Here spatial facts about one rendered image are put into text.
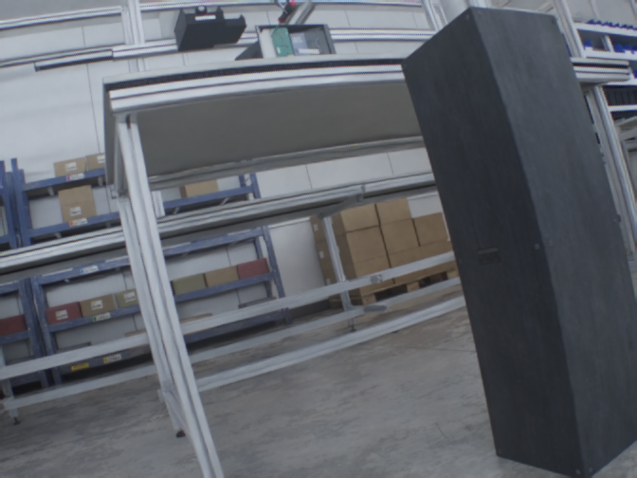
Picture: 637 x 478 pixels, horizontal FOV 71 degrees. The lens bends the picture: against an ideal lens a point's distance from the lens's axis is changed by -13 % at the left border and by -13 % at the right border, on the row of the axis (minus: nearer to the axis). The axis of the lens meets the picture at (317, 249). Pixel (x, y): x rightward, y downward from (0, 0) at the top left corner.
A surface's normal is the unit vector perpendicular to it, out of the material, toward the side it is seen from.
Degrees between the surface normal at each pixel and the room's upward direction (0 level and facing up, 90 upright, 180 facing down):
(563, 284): 90
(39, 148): 90
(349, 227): 90
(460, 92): 90
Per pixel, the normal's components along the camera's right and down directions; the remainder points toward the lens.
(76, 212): 0.38, -0.13
